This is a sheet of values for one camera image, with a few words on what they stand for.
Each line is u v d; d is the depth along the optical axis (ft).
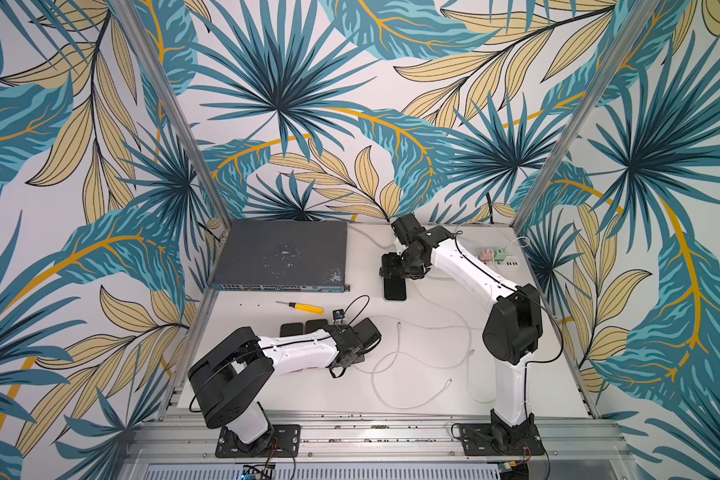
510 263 3.49
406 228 2.36
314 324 3.03
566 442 2.51
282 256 3.40
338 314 2.64
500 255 3.39
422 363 2.85
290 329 3.05
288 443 2.40
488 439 2.39
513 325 1.66
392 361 2.86
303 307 3.15
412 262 2.49
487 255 3.39
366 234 3.85
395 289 2.86
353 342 2.20
